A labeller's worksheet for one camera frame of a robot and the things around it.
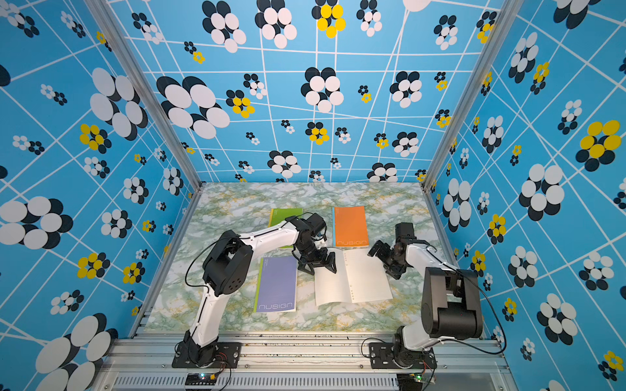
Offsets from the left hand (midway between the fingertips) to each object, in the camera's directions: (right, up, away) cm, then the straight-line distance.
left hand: (330, 270), depth 88 cm
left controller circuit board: (-40, -28, -16) cm, 51 cm away
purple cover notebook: (-20, -5, -1) cm, 20 cm away
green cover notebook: (-23, +19, +21) cm, 36 cm away
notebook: (+11, -4, +3) cm, 12 cm away
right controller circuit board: (+22, -27, -18) cm, 40 cm away
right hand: (+19, +3, +4) cm, 20 cm away
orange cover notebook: (+9, +15, +17) cm, 24 cm away
